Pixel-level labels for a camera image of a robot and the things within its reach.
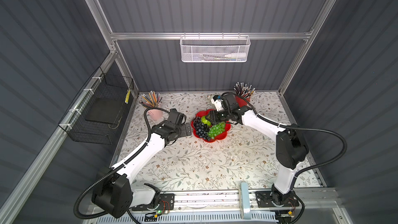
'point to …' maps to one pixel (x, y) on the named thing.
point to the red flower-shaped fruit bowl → (219, 136)
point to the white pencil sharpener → (216, 97)
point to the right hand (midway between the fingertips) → (210, 117)
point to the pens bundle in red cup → (245, 90)
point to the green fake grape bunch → (216, 129)
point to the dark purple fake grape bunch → (202, 129)
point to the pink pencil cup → (155, 114)
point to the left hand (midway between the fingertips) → (181, 129)
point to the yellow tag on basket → (127, 96)
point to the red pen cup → (241, 102)
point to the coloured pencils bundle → (152, 100)
